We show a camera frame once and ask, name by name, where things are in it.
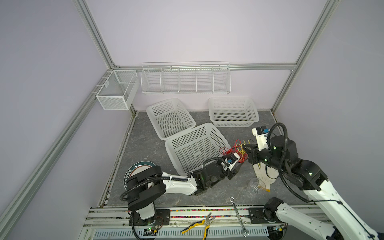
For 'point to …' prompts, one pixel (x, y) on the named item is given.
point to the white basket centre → (187, 152)
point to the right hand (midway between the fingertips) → (244, 147)
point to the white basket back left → (169, 117)
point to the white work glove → (265, 181)
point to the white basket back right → (226, 112)
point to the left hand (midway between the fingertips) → (239, 160)
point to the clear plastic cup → (256, 187)
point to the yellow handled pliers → (206, 221)
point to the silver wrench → (232, 200)
